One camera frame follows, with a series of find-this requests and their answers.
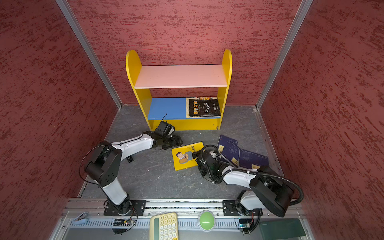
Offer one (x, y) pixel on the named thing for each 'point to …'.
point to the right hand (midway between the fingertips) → (192, 162)
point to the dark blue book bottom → (231, 152)
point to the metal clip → (81, 216)
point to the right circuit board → (245, 223)
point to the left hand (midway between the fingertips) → (178, 146)
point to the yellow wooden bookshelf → (162, 90)
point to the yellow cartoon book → (182, 157)
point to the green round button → (206, 220)
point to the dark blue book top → (252, 160)
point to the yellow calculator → (164, 226)
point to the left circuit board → (122, 222)
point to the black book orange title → (204, 108)
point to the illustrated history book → (188, 98)
